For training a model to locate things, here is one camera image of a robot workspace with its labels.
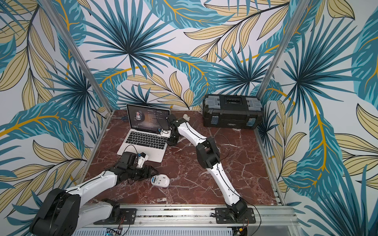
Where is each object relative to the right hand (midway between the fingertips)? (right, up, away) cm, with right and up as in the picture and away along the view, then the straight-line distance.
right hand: (172, 139), depth 103 cm
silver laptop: (-19, +12, -1) cm, 22 cm away
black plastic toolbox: (+43, +19, -5) cm, 47 cm away
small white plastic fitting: (+10, +16, +11) cm, 22 cm away
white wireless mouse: (-4, -21, -21) cm, 30 cm away
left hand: (-8, -19, -19) cm, 28 cm away
